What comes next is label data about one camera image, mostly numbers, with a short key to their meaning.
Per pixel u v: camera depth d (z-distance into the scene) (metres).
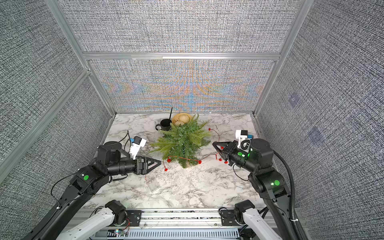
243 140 0.56
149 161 0.57
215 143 0.60
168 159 0.70
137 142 0.59
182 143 0.68
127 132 1.10
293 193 0.41
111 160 0.50
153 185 0.84
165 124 1.06
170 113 1.00
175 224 0.73
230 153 0.52
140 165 0.56
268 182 0.42
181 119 1.09
